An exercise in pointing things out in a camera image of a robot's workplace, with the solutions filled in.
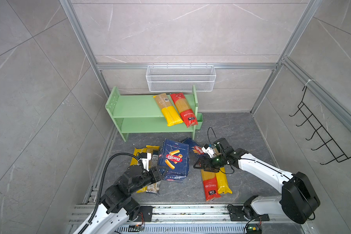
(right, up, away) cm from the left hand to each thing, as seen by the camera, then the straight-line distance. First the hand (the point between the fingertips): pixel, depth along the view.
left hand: (168, 167), depth 68 cm
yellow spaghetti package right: (+29, -12, +12) cm, 34 cm away
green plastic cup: (+21, +23, +37) cm, 48 cm away
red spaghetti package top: (+10, +26, +10) cm, 29 cm away
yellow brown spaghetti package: (+1, +26, +10) cm, 27 cm away
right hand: (+17, -4, +11) cm, 21 cm away
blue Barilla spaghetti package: (+16, +5, +25) cm, 30 cm away
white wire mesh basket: (+7, +53, +33) cm, 63 cm away
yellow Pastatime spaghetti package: (-10, +4, +25) cm, 28 cm away
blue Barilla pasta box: (+3, +4, +5) cm, 7 cm away
